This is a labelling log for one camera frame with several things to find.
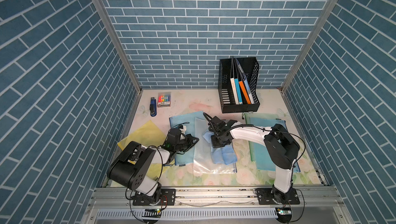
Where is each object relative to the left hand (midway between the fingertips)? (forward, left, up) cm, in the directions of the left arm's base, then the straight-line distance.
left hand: (202, 140), depth 88 cm
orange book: (+25, -31, +5) cm, 40 cm away
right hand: (-1, -8, -4) cm, 9 cm away
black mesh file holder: (+46, -33, +19) cm, 59 cm away
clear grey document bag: (-11, 0, -5) cm, 12 cm away
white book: (+25, -20, +14) cm, 35 cm away
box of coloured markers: (+34, +29, -3) cm, 45 cm away
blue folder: (+25, -24, +24) cm, 43 cm away
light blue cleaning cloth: (-7, -13, -3) cm, 15 cm away
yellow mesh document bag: (+7, +33, -6) cm, 35 cm away
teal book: (+26, -22, +16) cm, 37 cm away
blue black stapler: (+26, +35, -2) cm, 43 cm away
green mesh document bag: (+21, -40, -4) cm, 46 cm away
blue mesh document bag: (-9, +8, -3) cm, 12 cm away
